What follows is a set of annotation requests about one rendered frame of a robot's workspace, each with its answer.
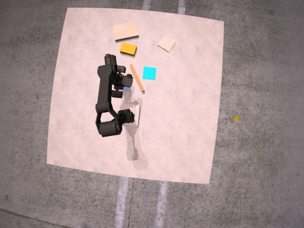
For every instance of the yellow rectangular block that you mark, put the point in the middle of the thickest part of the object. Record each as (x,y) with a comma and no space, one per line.
(128,49)

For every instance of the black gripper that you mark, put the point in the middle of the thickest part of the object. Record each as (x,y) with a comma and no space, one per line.
(116,93)

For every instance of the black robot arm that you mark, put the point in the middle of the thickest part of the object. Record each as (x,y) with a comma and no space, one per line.
(108,76)

